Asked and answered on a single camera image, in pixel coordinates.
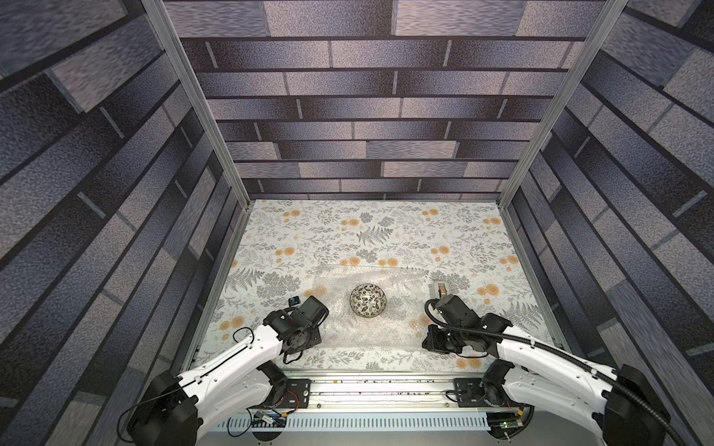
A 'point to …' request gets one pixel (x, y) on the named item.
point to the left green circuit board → (269, 419)
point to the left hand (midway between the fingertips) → (315, 338)
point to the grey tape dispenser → (442, 290)
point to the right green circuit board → (511, 424)
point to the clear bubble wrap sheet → (399, 327)
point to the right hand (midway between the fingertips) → (419, 343)
